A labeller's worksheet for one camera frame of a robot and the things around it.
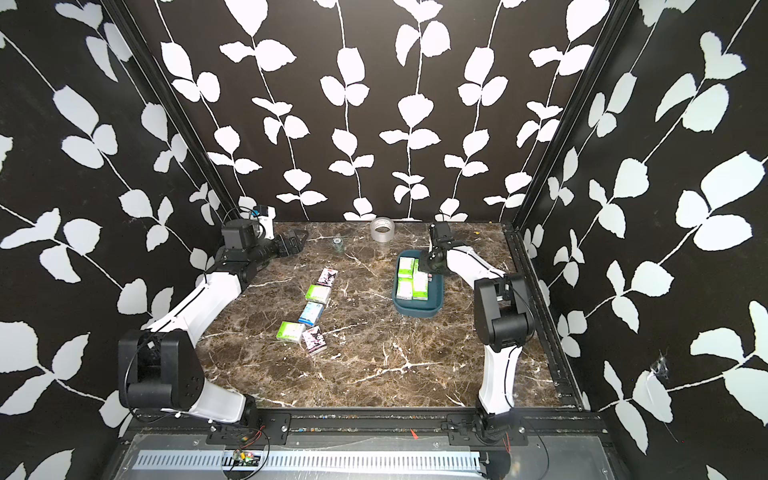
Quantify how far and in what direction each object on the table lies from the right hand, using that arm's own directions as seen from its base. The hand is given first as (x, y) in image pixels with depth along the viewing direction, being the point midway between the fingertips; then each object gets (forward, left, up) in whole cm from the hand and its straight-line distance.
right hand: (422, 259), depth 100 cm
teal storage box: (-16, +2, -5) cm, 17 cm away
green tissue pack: (-1, +5, -2) cm, 6 cm away
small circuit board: (-56, +45, -7) cm, 72 cm away
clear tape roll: (+21, +15, -6) cm, 26 cm away
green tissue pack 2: (-8, +1, -4) cm, 9 cm away
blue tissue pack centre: (-18, +36, -5) cm, 40 cm away
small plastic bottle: (+8, +30, -2) cm, 31 cm away
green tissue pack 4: (-24, +40, -4) cm, 47 cm away
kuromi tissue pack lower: (-27, +33, -4) cm, 43 cm away
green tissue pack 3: (-11, +35, -6) cm, 37 cm away
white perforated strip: (-56, +27, -7) cm, 63 cm away
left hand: (-3, +38, +18) cm, 42 cm away
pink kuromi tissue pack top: (-4, +33, -4) cm, 33 cm away
